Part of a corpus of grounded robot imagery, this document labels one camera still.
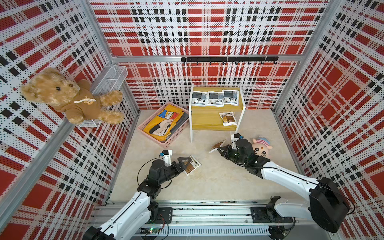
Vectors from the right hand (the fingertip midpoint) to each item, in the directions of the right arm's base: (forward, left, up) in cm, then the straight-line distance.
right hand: (218, 149), depth 81 cm
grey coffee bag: (+22, -7, +19) cm, 29 cm away
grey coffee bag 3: (+20, +2, +19) cm, 28 cm away
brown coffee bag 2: (-4, +16, -13) cm, 21 cm away
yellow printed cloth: (+23, +37, -8) cm, 44 cm away
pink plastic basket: (+26, +23, -7) cm, 35 cm away
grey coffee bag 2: (+21, +11, +19) cm, 30 cm away
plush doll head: (+5, -27, -6) cm, 28 cm away
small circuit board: (-36, +32, -13) cm, 50 cm away
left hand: (-6, +16, -3) cm, 17 cm away
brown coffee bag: (+3, +2, -3) cm, 4 cm away
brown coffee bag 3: (+20, -7, +2) cm, 22 cm away
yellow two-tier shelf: (+22, +5, +1) cm, 23 cm away
